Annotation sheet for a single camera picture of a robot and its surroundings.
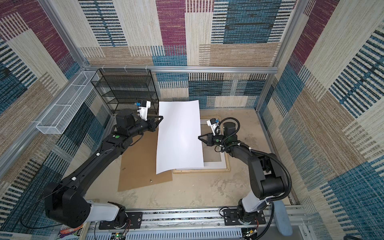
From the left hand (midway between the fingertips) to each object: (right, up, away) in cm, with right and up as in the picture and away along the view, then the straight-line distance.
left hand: (163, 115), depth 75 cm
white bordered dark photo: (+6, -17, +14) cm, 23 cm away
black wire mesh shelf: (-37, +21, +33) cm, 54 cm away
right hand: (+18, -13, +11) cm, 25 cm away
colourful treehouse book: (-42, -54, -7) cm, 69 cm away
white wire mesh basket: (-48, -2, -4) cm, 49 cm away
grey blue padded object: (+57, -49, -4) cm, 75 cm away
